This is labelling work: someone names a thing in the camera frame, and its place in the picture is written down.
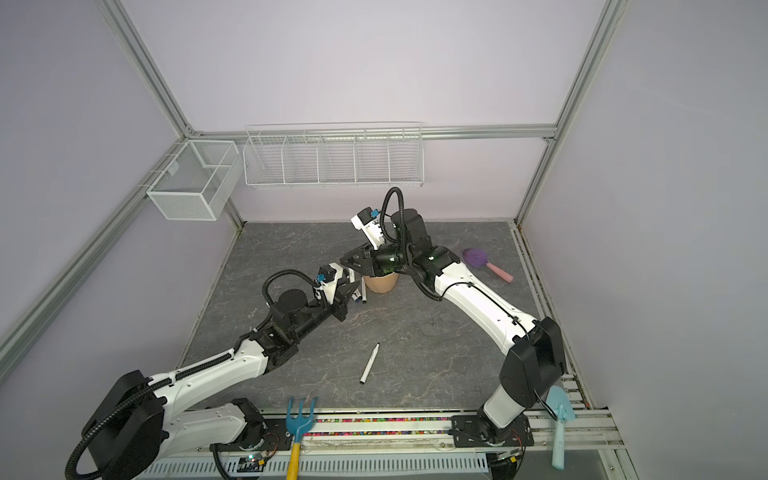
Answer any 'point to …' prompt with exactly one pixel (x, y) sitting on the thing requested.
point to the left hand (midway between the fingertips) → (356, 283)
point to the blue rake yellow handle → (298, 427)
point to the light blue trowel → (563, 410)
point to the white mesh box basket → (199, 181)
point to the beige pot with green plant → (382, 285)
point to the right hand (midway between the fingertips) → (344, 261)
